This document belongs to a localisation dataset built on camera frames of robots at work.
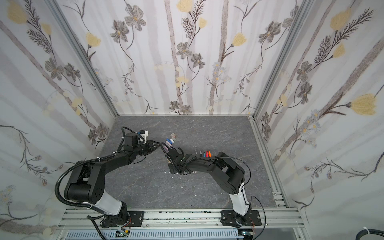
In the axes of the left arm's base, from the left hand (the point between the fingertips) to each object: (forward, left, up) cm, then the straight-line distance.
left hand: (161, 143), depth 91 cm
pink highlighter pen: (-3, -29, -11) cm, 31 cm away
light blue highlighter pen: (-3, -27, -11) cm, 29 cm away
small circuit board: (-45, +17, -13) cm, 50 cm away
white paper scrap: (-14, -2, -11) cm, 18 cm away
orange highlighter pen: (-3, -31, -11) cm, 33 cm away
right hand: (-10, -7, -8) cm, 15 cm away
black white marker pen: (-3, -25, -11) cm, 27 cm away
